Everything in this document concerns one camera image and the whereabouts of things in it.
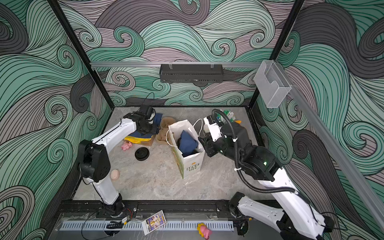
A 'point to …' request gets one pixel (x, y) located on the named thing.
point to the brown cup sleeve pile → (163, 134)
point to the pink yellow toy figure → (203, 230)
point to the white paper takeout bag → (190, 163)
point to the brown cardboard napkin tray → (150, 143)
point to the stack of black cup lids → (142, 154)
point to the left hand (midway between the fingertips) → (154, 129)
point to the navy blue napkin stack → (156, 121)
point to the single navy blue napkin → (187, 143)
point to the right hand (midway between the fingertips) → (203, 136)
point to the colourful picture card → (153, 222)
